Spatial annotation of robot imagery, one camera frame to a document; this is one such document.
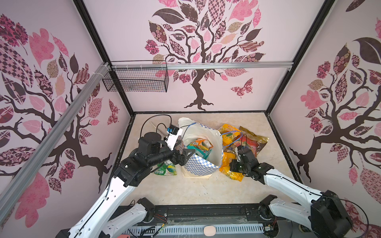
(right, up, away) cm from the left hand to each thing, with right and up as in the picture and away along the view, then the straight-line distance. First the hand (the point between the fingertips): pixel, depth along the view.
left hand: (186, 148), depth 63 cm
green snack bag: (-12, -15, +22) cm, 30 cm away
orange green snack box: (+9, -3, +26) cm, 27 cm away
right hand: (+24, -12, +22) cm, 35 cm away
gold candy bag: (+42, 0, +34) cm, 54 cm away
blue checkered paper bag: (+5, -10, +9) cm, 15 cm away
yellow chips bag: (+21, -14, +21) cm, 33 cm away
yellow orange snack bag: (+27, +5, +36) cm, 45 cm away
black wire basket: (-44, +49, +58) cm, 88 cm away
